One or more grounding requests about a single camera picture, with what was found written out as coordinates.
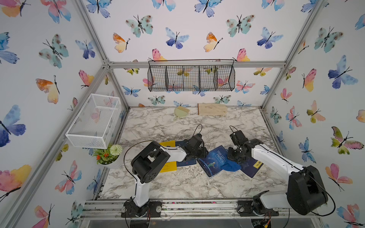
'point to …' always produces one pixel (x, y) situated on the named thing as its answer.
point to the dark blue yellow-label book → (187, 162)
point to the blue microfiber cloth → (231, 166)
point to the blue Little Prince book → (212, 164)
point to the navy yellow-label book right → (251, 167)
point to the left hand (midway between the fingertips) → (208, 151)
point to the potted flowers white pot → (110, 158)
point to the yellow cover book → (171, 166)
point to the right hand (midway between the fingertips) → (231, 156)
